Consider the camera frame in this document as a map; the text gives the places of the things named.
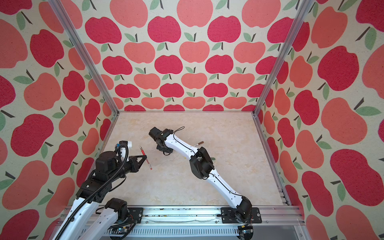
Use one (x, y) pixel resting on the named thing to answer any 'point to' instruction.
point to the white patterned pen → (201, 142)
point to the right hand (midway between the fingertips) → (166, 148)
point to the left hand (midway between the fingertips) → (148, 158)
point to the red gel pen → (142, 151)
